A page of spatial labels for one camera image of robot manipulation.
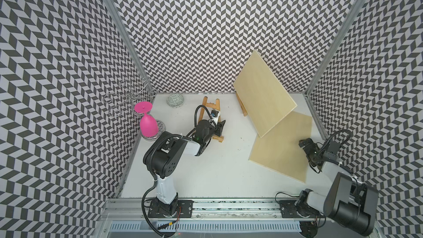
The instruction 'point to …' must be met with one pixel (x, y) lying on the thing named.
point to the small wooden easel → (244, 110)
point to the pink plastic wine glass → (149, 128)
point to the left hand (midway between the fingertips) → (222, 120)
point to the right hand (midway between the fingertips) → (301, 148)
